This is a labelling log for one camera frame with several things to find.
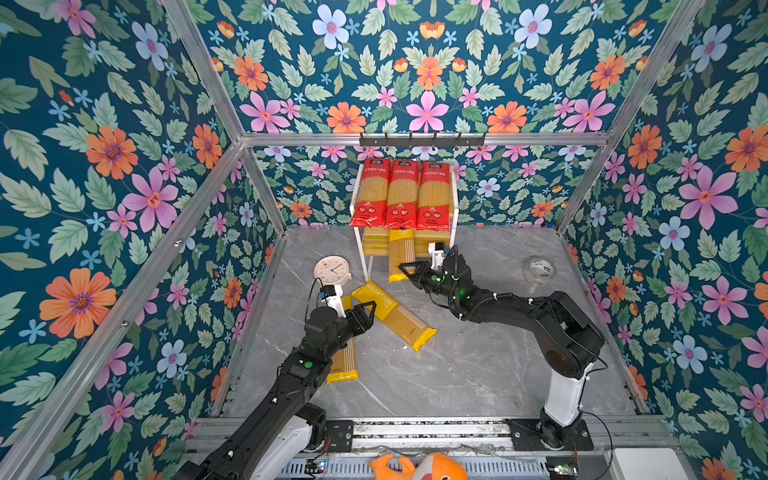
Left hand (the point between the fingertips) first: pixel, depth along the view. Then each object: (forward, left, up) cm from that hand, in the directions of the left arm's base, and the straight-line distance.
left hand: (374, 300), depth 77 cm
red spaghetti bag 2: (+24, -9, +15) cm, 30 cm away
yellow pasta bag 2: (0, -9, -18) cm, 20 cm away
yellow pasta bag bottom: (-10, +10, -17) cm, 22 cm away
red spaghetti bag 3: (+21, -17, +16) cm, 32 cm away
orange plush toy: (-36, -12, -10) cm, 39 cm away
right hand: (+12, -7, 0) cm, 14 cm away
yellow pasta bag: (+17, -8, -1) cm, 19 cm away
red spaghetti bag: (+18, 0, +16) cm, 24 cm away
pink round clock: (+23, +17, -17) cm, 33 cm away
